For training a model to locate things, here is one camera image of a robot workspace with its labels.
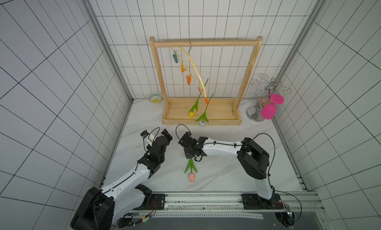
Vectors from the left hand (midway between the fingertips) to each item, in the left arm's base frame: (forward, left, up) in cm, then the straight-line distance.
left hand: (161, 135), depth 86 cm
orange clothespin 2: (+27, -16, +21) cm, 38 cm away
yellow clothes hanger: (+45, -22, +16) cm, 53 cm away
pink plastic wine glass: (+23, -73, -4) cm, 77 cm away
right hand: (-7, -14, -11) cm, 19 cm away
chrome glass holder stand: (+26, -66, -11) cm, 71 cm away
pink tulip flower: (-20, -19, -9) cm, 29 cm away
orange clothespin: (+34, -12, +23) cm, 43 cm away
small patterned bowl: (+40, +13, -8) cm, 43 cm away
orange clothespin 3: (+13, -27, +17) cm, 34 cm away
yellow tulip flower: (+18, -20, +7) cm, 28 cm away
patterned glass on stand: (+25, -66, +4) cm, 71 cm away
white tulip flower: (+14, -26, +2) cm, 29 cm away
